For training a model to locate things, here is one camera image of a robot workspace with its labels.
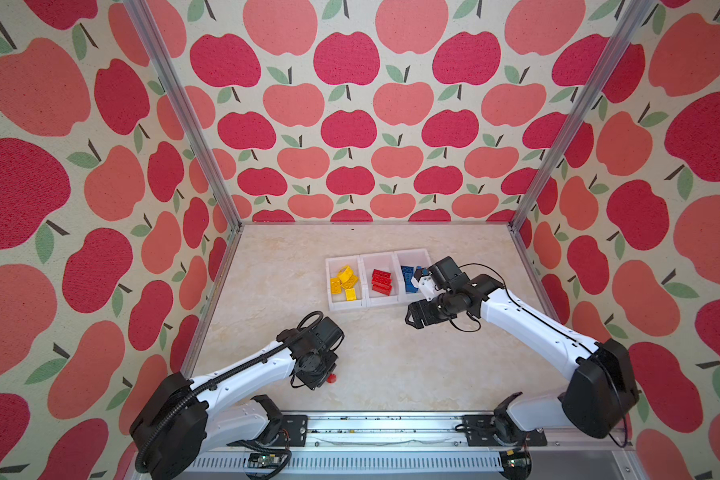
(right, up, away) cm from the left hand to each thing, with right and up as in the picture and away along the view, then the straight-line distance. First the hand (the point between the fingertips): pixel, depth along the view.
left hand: (341, 373), depth 81 cm
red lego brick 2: (+13, +21, +19) cm, 31 cm away
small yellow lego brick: (-3, +22, +20) cm, 30 cm away
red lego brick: (+13, +25, +21) cm, 35 cm away
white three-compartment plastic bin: (+6, +29, +18) cm, 35 cm away
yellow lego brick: (+2, +19, +17) cm, 26 cm away
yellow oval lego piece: (0, +26, +20) cm, 33 cm away
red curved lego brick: (-3, -1, 0) cm, 3 cm away
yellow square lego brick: (+2, +23, +20) cm, 31 cm away
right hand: (+23, +16, +1) cm, 28 cm away
